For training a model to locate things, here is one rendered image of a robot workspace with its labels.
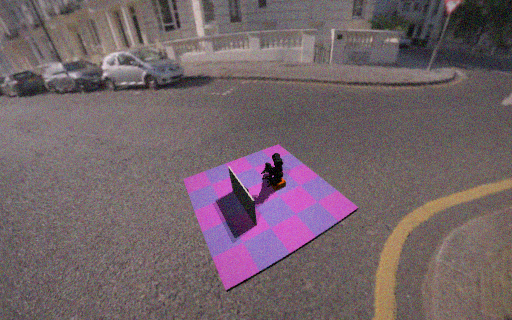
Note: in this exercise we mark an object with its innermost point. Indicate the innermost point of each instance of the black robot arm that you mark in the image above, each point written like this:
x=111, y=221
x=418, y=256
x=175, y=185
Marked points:
x=278, y=163

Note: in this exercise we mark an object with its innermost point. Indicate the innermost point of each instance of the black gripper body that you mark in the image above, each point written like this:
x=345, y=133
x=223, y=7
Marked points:
x=272, y=171

